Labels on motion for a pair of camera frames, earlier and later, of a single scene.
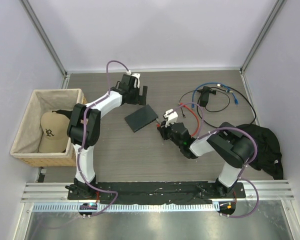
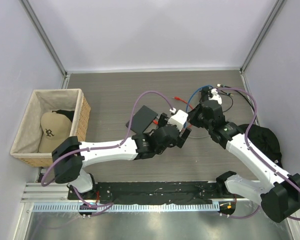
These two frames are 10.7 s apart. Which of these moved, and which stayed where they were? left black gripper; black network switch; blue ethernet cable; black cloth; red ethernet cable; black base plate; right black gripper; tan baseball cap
Moved: black network switch; left black gripper; right black gripper; blue ethernet cable; red ethernet cable
Stayed: black base plate; tan baseball cap; black cloth
